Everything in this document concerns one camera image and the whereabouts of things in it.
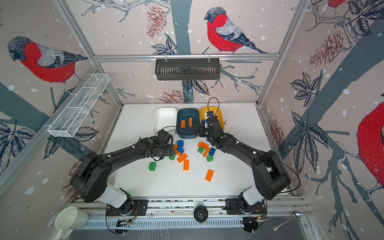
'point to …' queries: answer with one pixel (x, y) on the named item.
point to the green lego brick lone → (152, 166)
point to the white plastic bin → (165, 118)
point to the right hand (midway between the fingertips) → (199, 127)
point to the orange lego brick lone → (209, 175)
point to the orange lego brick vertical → (190, 122)
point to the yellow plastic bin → (217, 112)
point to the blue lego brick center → (180, 149)
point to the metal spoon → (295, 215)
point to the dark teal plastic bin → (186, 119)
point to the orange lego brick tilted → (182, 158)
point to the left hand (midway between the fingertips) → (166, 151)
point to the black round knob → (200, 213)
